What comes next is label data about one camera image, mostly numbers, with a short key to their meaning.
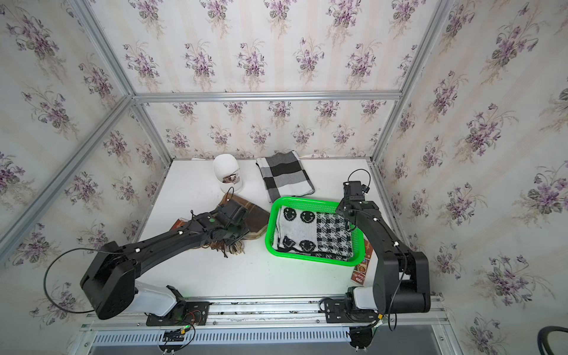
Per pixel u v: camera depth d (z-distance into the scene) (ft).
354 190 2.25
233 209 2.14
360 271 2.68
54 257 2.08
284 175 3.64
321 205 3.04
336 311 2.40
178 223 3.10
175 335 2.34
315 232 2.89
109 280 1.35
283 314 2.45
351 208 2.08
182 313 2.25
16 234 1.70
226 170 3.34
